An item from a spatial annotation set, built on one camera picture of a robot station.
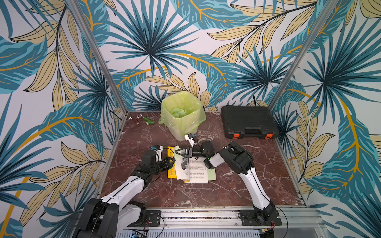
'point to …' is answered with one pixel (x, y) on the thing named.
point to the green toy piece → (149, 121)
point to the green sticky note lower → (211, 174)
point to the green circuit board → (134, 236)
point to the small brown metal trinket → (138, 124)
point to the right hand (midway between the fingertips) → (175, 152)
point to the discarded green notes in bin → (178, 112)
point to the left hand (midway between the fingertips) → (172, 162)
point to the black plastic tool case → (249, 122)
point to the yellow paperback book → (192, 170)
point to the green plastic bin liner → (195, 115)
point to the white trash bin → (180, 136)
